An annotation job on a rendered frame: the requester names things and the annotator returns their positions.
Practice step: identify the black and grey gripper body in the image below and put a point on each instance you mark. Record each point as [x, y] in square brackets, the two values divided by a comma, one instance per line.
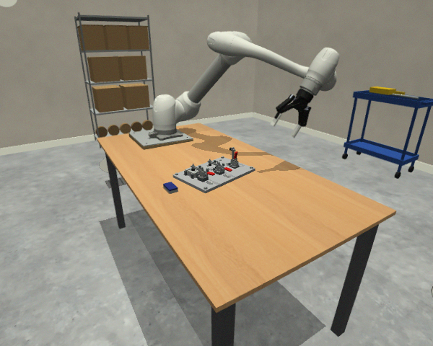
[304, 97]

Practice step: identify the blue rectangular plate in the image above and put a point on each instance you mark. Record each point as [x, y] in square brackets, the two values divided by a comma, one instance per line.
[170, 187]

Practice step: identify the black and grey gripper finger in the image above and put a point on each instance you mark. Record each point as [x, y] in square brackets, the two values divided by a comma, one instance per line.
[302, 115]
[283, 107]

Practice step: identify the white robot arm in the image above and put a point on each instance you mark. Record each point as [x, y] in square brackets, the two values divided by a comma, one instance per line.
[167, 111]

